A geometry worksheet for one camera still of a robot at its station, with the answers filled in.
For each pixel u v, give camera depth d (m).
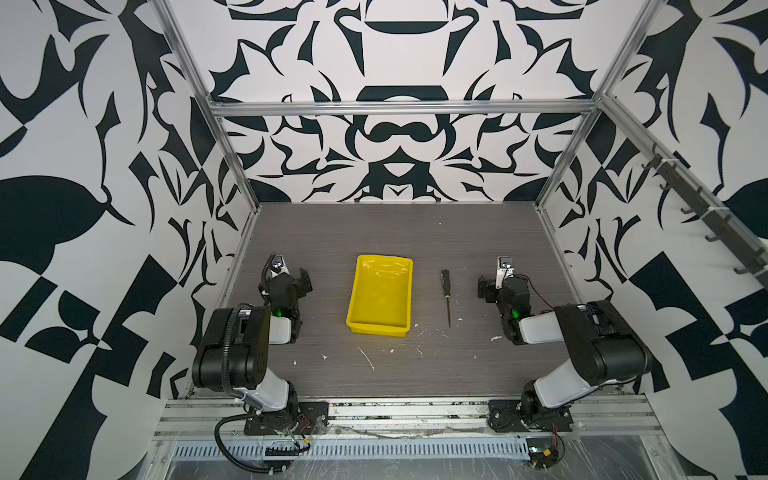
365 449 0.71
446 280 0.96
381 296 0.93
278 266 0.80
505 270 0.81
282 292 0.71
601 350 0.46
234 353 0.42
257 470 0.68
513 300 0.74
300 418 0.72
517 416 0.74
